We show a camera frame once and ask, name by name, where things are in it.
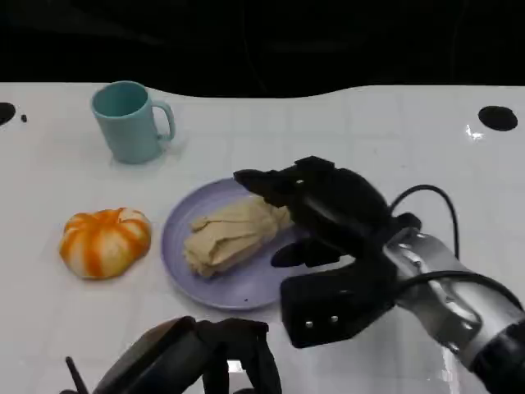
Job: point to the pale green mug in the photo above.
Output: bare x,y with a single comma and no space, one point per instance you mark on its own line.
131,133

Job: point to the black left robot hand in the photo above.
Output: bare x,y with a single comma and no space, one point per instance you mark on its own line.
172,357

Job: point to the orange and white bread roll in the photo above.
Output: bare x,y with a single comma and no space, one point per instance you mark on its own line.
102,244

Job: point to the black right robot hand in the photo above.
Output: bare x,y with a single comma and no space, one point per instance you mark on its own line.
340,205

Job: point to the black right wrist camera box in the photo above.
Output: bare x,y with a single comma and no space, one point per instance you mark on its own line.
328,303

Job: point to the lilac plate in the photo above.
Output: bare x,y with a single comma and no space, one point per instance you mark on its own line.
242,287

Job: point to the black table grommet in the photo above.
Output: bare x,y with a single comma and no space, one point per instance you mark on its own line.
5,113
497,118

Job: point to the beige towel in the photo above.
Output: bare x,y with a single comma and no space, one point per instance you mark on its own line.
229,238

